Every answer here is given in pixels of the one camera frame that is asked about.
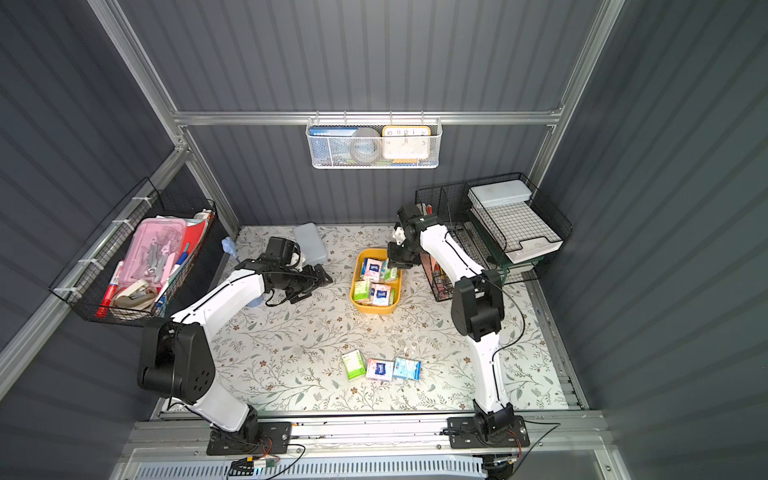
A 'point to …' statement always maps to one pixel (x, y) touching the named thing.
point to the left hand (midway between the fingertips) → (324, 286)
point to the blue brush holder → (229, 246)
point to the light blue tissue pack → (408, 369)
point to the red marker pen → (111, 291)
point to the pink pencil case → (153, 250)
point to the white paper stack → (522, 231)
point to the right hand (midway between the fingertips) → (398, 262)
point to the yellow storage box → (356, 270)
